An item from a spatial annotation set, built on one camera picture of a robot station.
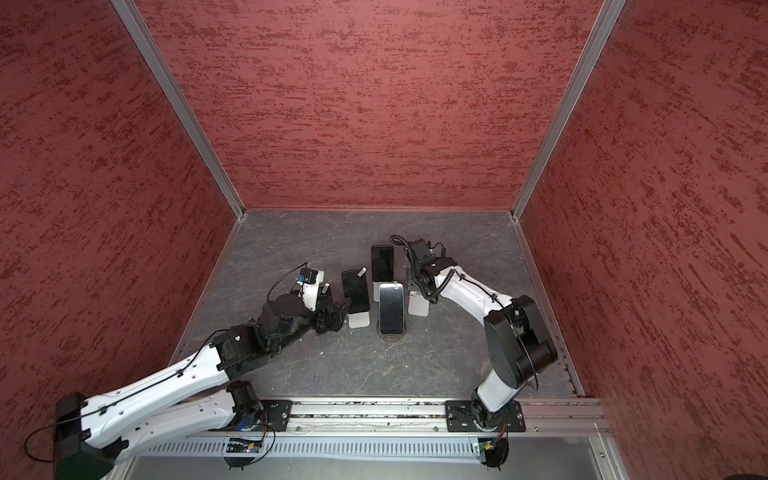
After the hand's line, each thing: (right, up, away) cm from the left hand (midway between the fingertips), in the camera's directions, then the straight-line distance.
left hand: (335, 302), depth 75 cm
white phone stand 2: (+23, -5, +19) cm, 30 cm away
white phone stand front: (+5, -9, +17) cm, 20 cm away
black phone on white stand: (+4, +2, +9) cm, 10 cm away
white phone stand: (+9, +1, +22) cm, 24 cm away
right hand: (+23, +1, +17) cm, 28 cm away
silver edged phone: (+14, -5, +9) cm, 17 cm away
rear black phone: (+11, +9, +29) cm, 32 cm away
